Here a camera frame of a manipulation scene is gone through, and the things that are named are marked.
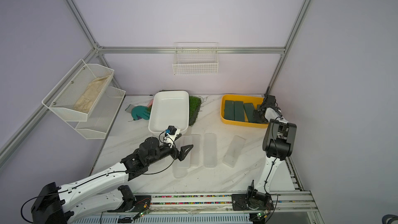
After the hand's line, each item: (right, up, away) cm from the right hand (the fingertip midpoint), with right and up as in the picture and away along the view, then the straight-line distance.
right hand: (264, 119), depth 101 cm
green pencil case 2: (-15, +5, +7) cm, 17 cm away
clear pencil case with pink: (-52, -12, -8) cm, 54 cm away
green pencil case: (-21, +5, +11) cm, 24 cm away
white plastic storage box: (-64, +7, +4) cm, 64 cm away
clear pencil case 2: (-22, -20, -10) cm, 31 cm away
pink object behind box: (-79, +11, +10) cm, 80 cm away
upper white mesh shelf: (-105, +13, -23) cm, 108 cm away
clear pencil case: (-36, -18, -9) cm, 42 cm away
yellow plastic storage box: (0, +14, +15) cm, 21 cm away
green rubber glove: (-86, +5, +10) cm, 87 cm away
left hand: (-49, -9, -27) cm, 56 cm away
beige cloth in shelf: (-99, +10, -26) cm, 102 cm away
